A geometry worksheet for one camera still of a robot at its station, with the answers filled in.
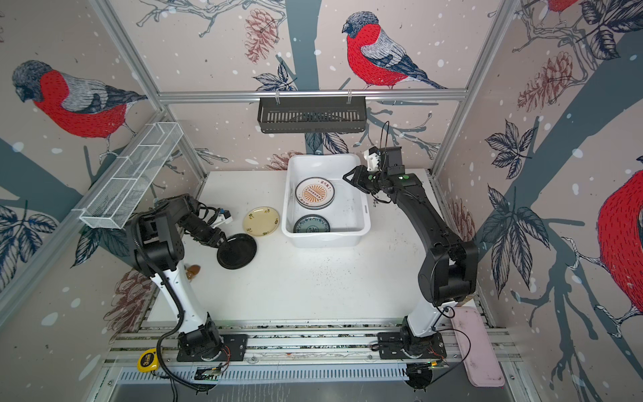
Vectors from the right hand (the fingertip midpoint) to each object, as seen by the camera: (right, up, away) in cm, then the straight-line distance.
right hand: (344, 180), depth 83 cm
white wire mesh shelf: (-72, -6, -8) cm, 73 cm away
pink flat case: (+38, -53, -14) cm, 67 cm away
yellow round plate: (-35, -16, +21) cm, 44 cm away
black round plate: (-40, -27, +9) cm, 49 cm away
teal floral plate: (-12, -17, +19) cm, 29 cm away
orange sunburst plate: (-12, -4, +27) cm, 30 cm away
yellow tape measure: (-57, -53, -13) cm, 79 cm away
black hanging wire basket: (-13, +30, +23) cm, 40 cm away
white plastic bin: (+3, -14, +21) cm, 26 cm away
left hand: (-48, -25, +11) cm, 55 cm away
